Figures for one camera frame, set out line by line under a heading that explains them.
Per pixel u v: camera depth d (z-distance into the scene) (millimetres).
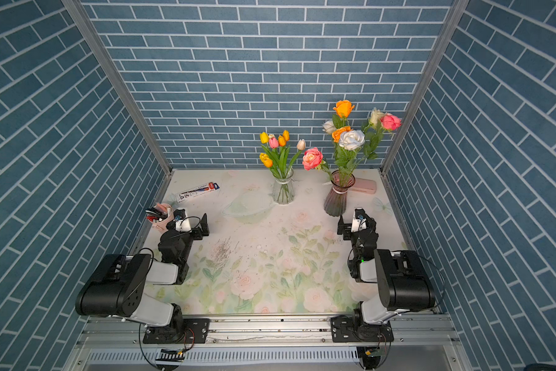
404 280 456
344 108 823
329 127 854
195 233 809
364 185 1132
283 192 1023
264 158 830
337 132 802
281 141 908
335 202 963
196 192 1096
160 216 932
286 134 929
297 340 726
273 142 887
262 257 910
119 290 445
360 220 765
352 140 737
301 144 924
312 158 753
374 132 856
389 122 770
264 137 906
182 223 761
